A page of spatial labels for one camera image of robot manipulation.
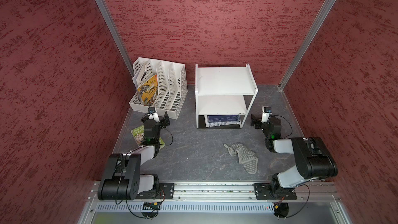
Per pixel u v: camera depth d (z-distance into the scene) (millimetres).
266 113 810
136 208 698
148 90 967
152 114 741
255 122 851
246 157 831
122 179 419
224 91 699
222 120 918
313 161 454
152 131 655
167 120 829
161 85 1037
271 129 726
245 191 757
